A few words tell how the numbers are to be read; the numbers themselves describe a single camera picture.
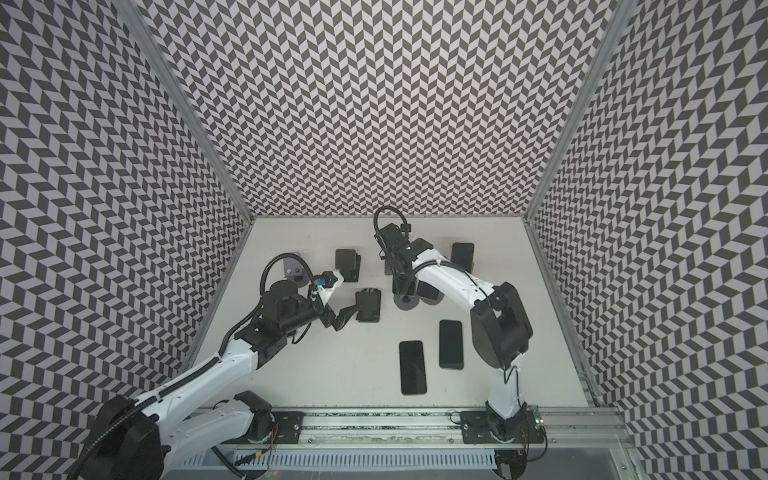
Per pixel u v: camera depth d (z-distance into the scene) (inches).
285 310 24.1
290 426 28.4
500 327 19.0
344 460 27.3
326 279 25.6
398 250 24.9
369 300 35.7
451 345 33.9
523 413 25.1
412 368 28.9
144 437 15.2
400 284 34.4
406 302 37.5
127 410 16.2
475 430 28.6
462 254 35.7
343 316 27.2
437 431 29.3
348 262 38.0
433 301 36.8
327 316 26.9
